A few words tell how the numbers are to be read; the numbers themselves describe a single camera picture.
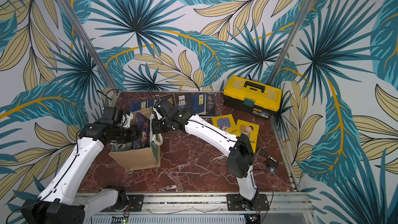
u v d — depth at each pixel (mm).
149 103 1105
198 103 1086
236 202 730
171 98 1123
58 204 371
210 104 1101
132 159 722
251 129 982
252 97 967
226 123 1011
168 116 577
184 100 1107
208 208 733
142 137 765
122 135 621
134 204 740
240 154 451
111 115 568
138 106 1090
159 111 606
